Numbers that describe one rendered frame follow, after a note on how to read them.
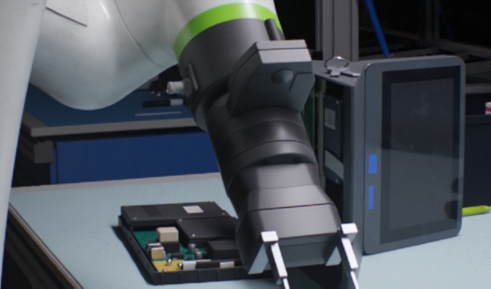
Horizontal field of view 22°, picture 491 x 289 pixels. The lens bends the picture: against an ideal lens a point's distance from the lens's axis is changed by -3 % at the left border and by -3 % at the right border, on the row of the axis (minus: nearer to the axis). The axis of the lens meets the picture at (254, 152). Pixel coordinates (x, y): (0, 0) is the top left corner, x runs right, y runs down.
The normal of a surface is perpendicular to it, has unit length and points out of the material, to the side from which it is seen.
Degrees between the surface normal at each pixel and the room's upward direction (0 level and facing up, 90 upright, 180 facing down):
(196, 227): 0
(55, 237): 0
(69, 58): 123
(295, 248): 135
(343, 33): 90
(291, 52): 45
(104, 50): 101
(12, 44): 93
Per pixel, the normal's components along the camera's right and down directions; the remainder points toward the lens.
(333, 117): -0.96, 0.05
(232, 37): -0.07, -0.53
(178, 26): -0.81, -0.08
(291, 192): 0.23, -0.63
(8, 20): 0.79, 0.12
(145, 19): -0.21, 0.30
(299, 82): 0.25, 0.81
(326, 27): 0.36, 0.16
